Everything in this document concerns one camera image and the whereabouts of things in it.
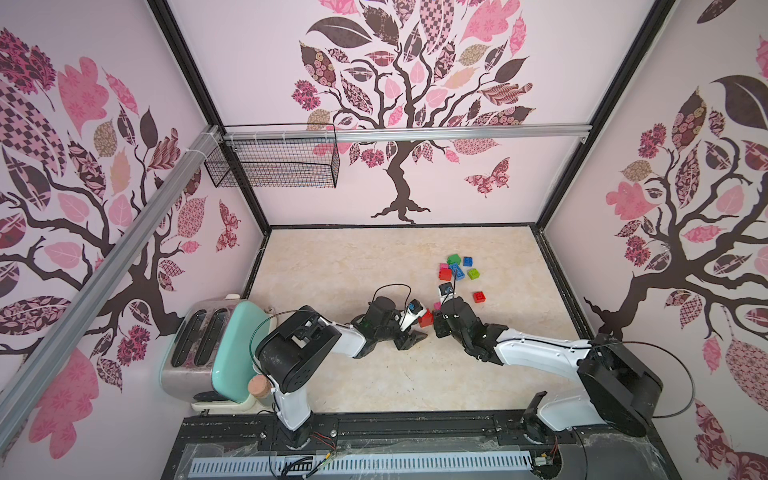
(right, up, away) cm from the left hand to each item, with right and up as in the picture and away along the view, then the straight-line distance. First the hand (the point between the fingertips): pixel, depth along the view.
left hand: (420, 331), depth 90 cm
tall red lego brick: (+11, +17, +15) cm, 25 cm away
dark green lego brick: (+14, +22, +17) cm, 31 cm away
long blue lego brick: (+15, +18, +16) cm, 28 cm away
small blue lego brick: (+19, +21, +18) cm, 34 cm away
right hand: (+5, +7, -2) cm, 8 cm away
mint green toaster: (-54, 0, -18) cm, 57 cm away
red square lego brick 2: (+21, +9, +8) cm, 24 cm away
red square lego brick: (+1, +6, -8) cm, 10 cm away
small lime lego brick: (+20, +17, +14) cm, 30 cm away
